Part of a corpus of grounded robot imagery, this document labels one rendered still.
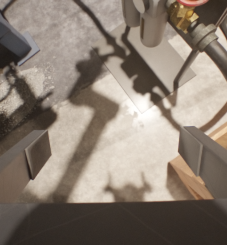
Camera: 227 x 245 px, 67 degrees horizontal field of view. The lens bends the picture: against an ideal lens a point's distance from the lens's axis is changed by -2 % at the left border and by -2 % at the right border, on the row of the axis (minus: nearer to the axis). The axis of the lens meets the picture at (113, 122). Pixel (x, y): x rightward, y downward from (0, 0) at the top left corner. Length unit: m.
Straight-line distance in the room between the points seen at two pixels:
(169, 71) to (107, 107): 0.32
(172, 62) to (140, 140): 0.38
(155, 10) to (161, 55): 0.44
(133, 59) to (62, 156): 0.56
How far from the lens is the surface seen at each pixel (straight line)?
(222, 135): 0.74
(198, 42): 0.41
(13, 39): 0.98
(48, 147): 0.17
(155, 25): 0.53
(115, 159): 0.80
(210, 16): 0.47
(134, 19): 0.63
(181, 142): 0.17
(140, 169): 0.80
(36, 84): 0.97
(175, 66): 0.87
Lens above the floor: 0.79
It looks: 80 degrees down
